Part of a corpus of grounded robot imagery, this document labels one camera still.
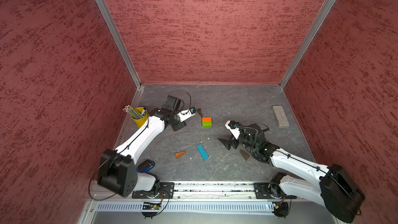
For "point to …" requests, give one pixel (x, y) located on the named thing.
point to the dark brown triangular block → (199, 112)
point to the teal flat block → (202, 152)
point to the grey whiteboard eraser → (280, 116)
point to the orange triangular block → (179, 155)
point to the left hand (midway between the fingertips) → (178, 122)
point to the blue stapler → (145, 166)
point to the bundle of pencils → (133, 112)
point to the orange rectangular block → (207, 118)
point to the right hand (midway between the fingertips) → (223, 134)
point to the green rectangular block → (207, 124)
